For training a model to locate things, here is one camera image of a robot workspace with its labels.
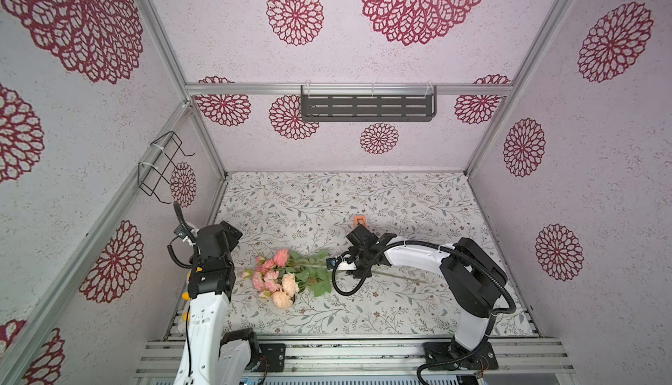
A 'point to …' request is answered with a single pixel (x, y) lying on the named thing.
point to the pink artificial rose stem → (307, 269)
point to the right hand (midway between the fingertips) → (346, 261)
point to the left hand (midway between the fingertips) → (221, 236)
